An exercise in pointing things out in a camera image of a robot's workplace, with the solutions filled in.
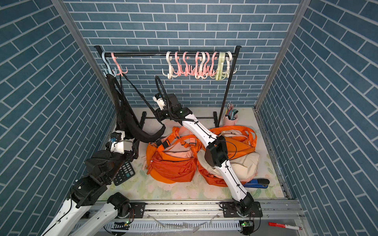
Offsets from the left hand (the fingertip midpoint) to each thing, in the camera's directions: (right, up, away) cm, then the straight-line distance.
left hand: (135, 139), depth 67 cm
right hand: (+3, +13, +19) cm, 23 cm away
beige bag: (+51, -13, +1) cm, 53 cm away
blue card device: (+62, -26, +12) cm, 68 cm away
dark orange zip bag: (+27, -7, +29) cm, 41 cm away
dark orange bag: (+38, -23, +10) cm, 45 cm away
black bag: (-13, +7, +20) cm, 25 cm away
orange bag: (+12, -16, +10) cm, 22 cm away
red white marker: (+71, -42, +2) cm, 82 cm away
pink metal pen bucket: (+53, +11, +35) cm, 64 cm away
